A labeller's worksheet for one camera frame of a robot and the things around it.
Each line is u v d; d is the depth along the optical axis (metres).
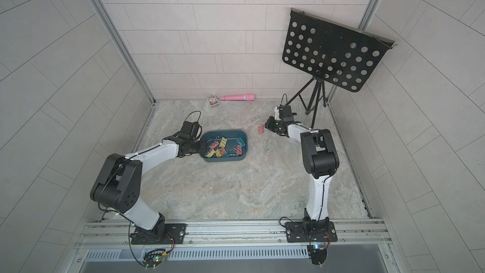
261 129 1.02
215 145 0.94
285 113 0.81
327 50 0.76
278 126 0.89
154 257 0.69
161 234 0.64
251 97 1.16
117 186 0.44
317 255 0.68
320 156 0.54
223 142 0.96
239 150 0.93
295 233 0.71
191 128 0.73
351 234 0.71
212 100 1.15
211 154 0.91
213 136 0.96
